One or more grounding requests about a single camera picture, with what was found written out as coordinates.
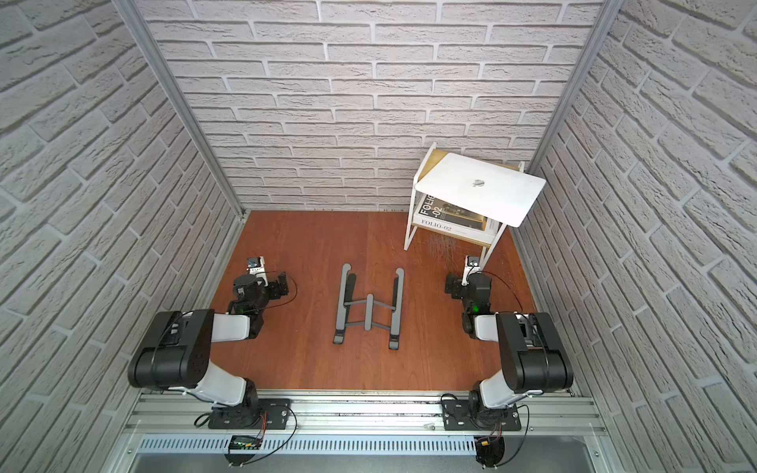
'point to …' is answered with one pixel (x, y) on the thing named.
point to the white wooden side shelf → (434, 157)
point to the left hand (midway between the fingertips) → (265, 268)
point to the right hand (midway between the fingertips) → (458, 271)
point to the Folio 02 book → (436, 215)
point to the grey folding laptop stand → (368, 312)
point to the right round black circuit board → (489, 449)
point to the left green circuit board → (244, 441)
